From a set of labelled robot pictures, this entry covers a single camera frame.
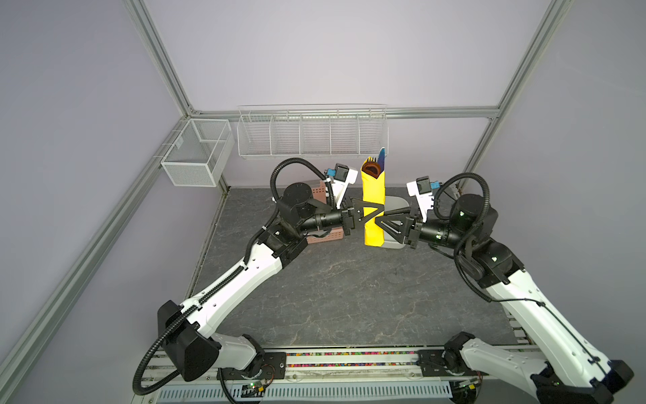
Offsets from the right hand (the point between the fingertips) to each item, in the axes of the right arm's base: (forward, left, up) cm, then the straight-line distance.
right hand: (376, 221), depth 58 cm
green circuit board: (-29, +34, -42) cm, 62 cm away
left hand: (0, -1, +3) cm, 3 cm away
